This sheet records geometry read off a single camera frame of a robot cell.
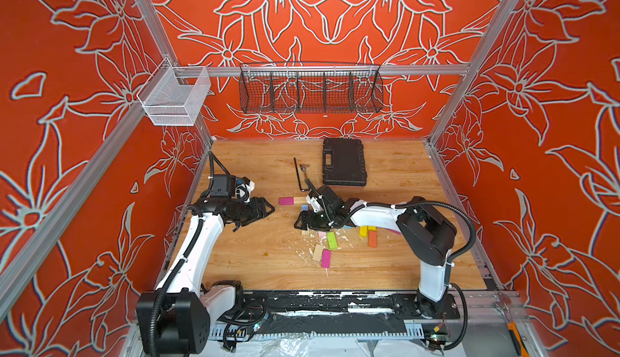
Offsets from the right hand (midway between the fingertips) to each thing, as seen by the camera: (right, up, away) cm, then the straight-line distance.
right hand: (299, 223), depth 87 cm
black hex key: (-1, +13, +17) cm, 21 cm away
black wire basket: (+4, +54, +10) cm, 55 cm away
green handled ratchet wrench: (+3, +14, +15) cm, 21 cm away
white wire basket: (-50, +49, +6) cm, 70 cm away
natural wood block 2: (+7, -10, -4) cm, 12 cm away
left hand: (-11, +7, -8) cm, 15 cm away
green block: (+12, -6, -2) cm, 14 cm away
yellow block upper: (+27, -2, +1) cm, 27 cm away
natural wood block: (0, +7, +9) cm, 12 cm away
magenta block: (-6, +7, +11) cm, 15 cm away
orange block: (+27, -6, 0) cm, 28 cm away
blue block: (+2, +5, +7) cm, 8 cm away
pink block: (+8, -4, 0) cm, 9 cm away
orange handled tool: (+63, -28, -20) cm, 72 cm away
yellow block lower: (+24, -3, 0) cm, 24 cm away
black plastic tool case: (+19, +23, +17) cm, 34 cm away
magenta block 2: (+10, -11, -4) cm, 16 cm away
